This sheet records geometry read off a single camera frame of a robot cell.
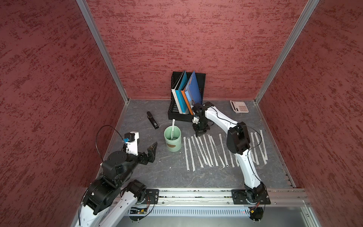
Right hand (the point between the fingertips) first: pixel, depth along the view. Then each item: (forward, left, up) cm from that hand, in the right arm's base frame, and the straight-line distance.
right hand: (199, 136), depth 93 cm
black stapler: (+17, +34, -3) cm, 38 cm away
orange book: (+17, +9, +20) cm, 28 cm away
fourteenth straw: (-18, +5, -5) cm, 20 cm away
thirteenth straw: (-12, +1, -6) cm, 13 cm away
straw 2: (-8, -6, -6) cm, 11 cm away
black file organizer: (+25, +18, -4) cm, 31 cm away
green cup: (-8, +16, +4) cm, 18 cm away
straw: (-9, -3, -6) cm, 11 cm away
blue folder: (+34, +2, +11) cm, 36 cm away
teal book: (+18, +12, +20) cm, 30 cm away
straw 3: (-16, -10, -6) cm, 19 cm away
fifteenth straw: (-17, +8, -5) cm, 20 cm away
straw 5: (-9, -35, -7) cm, 37 cm away
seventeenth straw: (+1, +17, +11) cm, 20 cm away
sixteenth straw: (-8, -1, -5) cm, 9 cm away
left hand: (-17, +27, +23) cm, 39 cm away
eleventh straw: (-11, -37, -6) cm, 39 cm away
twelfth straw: (-4, -44, -6) cm, 45 cm away
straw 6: (-7, -41, -6) cm, 42 cm away
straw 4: (-14, -12, -5) cm, 19 cm away
